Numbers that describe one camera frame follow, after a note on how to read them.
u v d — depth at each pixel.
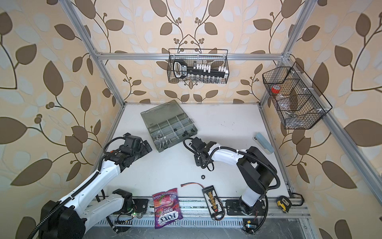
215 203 0.74
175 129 1.02
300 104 0.73
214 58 0.91
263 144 0.94
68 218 0.38
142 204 0.74
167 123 1.07
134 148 0.64
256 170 0.45
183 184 0.82
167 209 0.71
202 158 0.64
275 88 0.87
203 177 0.84
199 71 0.83
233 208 0.72
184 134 1.02
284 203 0.73
